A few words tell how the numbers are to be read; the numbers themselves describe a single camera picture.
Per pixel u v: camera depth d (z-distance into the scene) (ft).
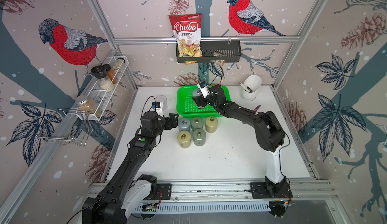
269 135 1.75
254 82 3.52
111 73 2.49
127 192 1.48
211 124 2.95
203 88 2.67
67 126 1.93
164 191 2.40
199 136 2.74
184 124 2.95
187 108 3.52
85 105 1.97
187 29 2.67
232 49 3.12
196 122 2.95
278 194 2.23
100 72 2.25
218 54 3.02
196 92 2.95
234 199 2.37
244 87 3.47
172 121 2.33
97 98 2.43
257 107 3.51
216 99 2.45
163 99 3.50
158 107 2.25
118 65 2.76
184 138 2.73
